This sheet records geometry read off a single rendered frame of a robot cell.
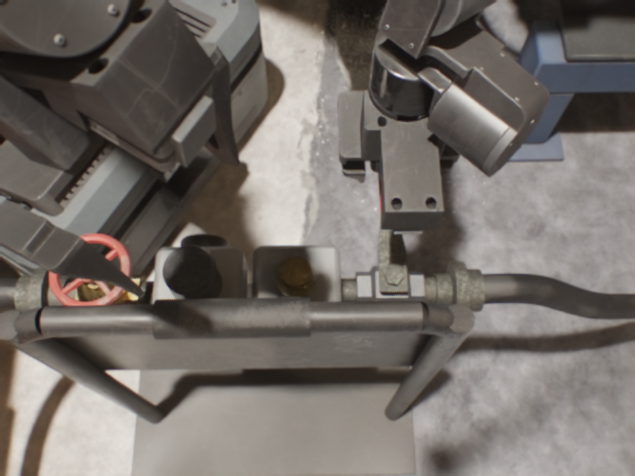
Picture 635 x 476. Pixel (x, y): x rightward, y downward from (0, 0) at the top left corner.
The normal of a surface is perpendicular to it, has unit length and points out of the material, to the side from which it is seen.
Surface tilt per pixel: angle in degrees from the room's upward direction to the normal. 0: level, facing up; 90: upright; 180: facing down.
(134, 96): 60
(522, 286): 16
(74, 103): 90
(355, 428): 0
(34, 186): 30
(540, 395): 0
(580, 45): 0
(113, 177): 45
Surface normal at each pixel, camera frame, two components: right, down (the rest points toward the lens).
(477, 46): 0.25, -0.58
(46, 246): -0.43, -0.56
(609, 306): 0.63, -0.05
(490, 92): -0.65, 0.50
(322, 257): 0.00, -0.37
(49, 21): 0.74, 0.23
